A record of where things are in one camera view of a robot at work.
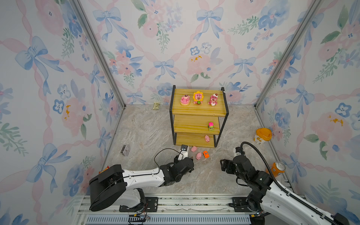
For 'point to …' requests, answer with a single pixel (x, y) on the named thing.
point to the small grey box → (125, 150)
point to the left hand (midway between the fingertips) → (190, 157)
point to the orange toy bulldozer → (206, 154)
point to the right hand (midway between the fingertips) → (225, 161)
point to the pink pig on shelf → (207, 138)
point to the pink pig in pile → (198, 155)
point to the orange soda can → (277, 168)
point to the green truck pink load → (211, 126)
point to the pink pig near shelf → (193, 148)
